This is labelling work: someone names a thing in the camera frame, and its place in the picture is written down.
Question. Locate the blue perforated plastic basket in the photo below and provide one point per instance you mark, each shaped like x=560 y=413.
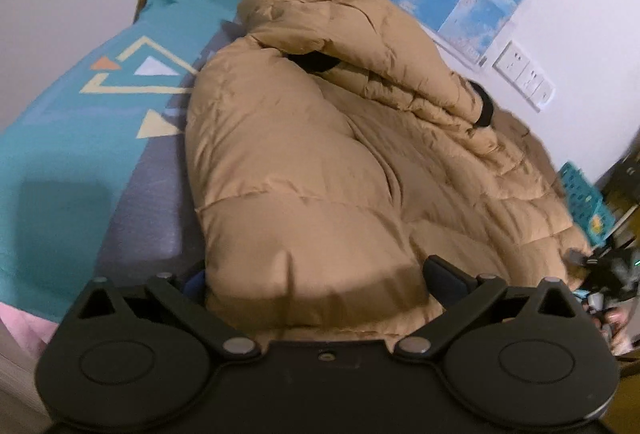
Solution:
x=585 y=201

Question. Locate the person's right hand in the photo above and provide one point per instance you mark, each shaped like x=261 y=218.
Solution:
x=622 y=326

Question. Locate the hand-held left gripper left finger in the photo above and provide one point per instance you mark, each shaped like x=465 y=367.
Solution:
x=196 y=288

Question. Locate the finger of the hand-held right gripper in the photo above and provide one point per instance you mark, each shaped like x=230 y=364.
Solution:
x=577 y=259

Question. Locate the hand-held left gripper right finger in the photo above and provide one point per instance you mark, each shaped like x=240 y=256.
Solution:
x=447 y=280

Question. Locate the dark furniture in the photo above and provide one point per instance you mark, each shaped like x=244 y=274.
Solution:
x=625 y=199

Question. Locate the white wall socket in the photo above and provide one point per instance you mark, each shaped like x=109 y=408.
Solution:
x=512 y=61
x=531 y=79
x=545 y=94

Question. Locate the teal patterned bedsheet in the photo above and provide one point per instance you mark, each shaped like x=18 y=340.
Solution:
x=75 y=174

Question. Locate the pink cloth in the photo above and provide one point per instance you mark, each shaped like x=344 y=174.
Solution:
x=22 y=326

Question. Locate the tan puffer jacket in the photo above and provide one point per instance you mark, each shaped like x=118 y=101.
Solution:
x=350 y=174

